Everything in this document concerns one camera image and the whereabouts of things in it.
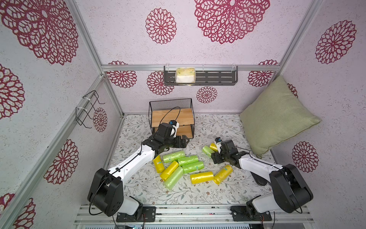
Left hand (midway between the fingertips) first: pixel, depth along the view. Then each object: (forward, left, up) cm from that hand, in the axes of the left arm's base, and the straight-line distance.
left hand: (183, 140), depth 83 cm
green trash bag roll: (-6, -3, -14) cm, 15 cm away
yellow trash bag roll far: (+3, -21, -13) cm, 24 cm away
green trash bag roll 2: (-11, -6, -13) cm, 18 cm away
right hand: (-1, -21, -13) cm, 25 cm away
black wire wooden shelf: (+26, +14, -2) cm, 29 cm away
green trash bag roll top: (-4, +6, -13) cm, 15 cm away
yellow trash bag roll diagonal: (-12, +9, -15) cm, 21 cm away
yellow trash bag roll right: (-15, -23, -13) cm, 31 cm away
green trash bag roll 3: (+1, -16, -14) cm, 22 cm away
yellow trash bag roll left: (-10, +15, -14) cm, 22 cm away
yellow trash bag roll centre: (-17, -10, -12) cm, 24 cm away
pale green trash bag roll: (-21, +8, -13) cm, 26 cm away
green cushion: (+12, -54, +9) cm, 56 cm away
